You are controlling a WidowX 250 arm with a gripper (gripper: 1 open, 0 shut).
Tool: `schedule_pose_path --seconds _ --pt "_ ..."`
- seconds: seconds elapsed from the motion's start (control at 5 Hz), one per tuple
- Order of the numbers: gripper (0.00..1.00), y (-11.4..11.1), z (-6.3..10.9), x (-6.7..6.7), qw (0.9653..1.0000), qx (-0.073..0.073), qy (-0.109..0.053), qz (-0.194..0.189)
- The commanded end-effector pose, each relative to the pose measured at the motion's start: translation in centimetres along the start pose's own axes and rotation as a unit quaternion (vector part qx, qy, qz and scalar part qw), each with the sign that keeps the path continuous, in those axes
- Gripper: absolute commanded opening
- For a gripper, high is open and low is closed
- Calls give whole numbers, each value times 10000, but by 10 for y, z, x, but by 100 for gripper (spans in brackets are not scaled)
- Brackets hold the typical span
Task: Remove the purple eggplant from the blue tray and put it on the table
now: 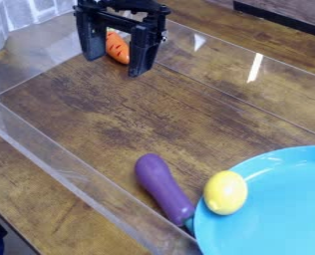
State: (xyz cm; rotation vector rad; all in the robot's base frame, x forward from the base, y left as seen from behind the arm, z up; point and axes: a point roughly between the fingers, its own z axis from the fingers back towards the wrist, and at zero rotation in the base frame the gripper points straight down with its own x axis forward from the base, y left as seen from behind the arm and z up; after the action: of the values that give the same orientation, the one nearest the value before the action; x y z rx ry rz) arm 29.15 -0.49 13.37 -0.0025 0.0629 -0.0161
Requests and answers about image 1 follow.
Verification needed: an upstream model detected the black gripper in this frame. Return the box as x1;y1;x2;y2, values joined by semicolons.
74;0;170;77

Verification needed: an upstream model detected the purple toy eggplant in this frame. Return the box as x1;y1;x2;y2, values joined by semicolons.
136;153;194;233

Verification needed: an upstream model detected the yellow toy lemon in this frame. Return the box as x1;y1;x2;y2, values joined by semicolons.
203;170;248;215

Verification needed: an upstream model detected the blue round plastic tray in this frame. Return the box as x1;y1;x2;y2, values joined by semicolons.
194;145;315;255

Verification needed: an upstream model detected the orange toy carrot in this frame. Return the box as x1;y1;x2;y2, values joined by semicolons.
106;31;130;65

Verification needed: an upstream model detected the white patterned curtain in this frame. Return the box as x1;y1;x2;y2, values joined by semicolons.
0;0;77;50

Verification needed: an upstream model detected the black bar on table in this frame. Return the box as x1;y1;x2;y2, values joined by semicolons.
233;0;315;36

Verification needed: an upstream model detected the clear acrylic enclosure wall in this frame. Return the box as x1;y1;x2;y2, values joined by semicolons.
0;15;315;255

